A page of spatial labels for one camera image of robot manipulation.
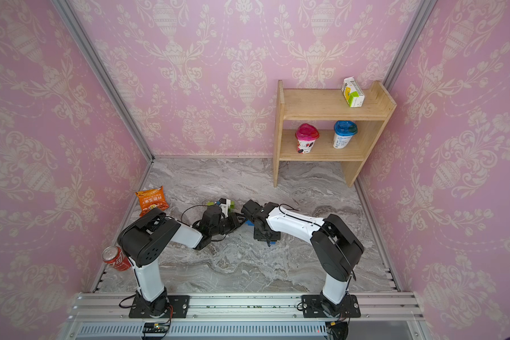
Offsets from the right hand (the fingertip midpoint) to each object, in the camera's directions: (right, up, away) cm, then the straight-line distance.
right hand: (265, 237), depth 88 cm
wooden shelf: (+29, +48, +4) cm, 56 cm away
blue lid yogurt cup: (+33, +44, 0) cm, 55 cm away
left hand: (-7, +6, +4) cm, 11 cm away
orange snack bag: (-53, +15, +11) cm, 56 cm away
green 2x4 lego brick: (-27, +12, +14) cm, 33 cm away
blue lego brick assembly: (-7, +5, +6) cm, 10 cm away
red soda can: (-55, -4, -12) cm, 56 cm away
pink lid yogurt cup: (+16, +42, -3) cm, 45 cm away
